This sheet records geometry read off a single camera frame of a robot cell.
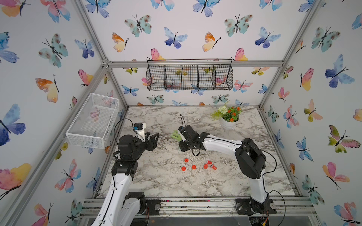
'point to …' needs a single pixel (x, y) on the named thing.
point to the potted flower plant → (228, 116)
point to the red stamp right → (214, 167)
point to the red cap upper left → (186, 160)
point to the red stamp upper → (209, 162)
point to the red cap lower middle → (193, 166)
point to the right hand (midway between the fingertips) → (181, 144)
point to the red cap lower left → (183, 168)
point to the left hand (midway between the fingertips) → (155, 132)
